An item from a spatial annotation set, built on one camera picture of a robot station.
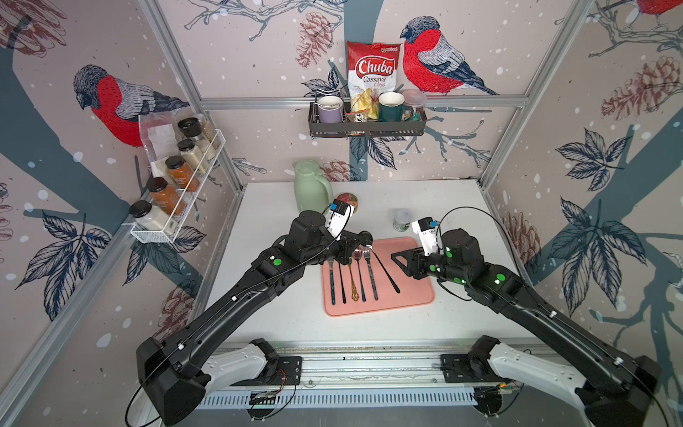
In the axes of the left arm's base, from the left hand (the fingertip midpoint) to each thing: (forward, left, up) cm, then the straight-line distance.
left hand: (368, 234), depth 68 cm
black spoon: (-1, +7, -30) cm, 31 cm away
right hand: (-2, -8, -6) cm, 11 cm away
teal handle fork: (-1, +11, -30) cm, 32 cm away
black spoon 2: (-7, -6, -10) cm, 13 cm away
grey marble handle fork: (+10, -2, -30) cm, 32 cm away
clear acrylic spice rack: (-2, +50, +4) cm, 50 cm away
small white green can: (+23, -16, -25) cm, 37 cm away
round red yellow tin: (+36, +5, -27) cm, 45 cm away
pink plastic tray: (0, -4, -29) cm, 30 cm away
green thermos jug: (+29, +19, -14) cm, 37 cm away
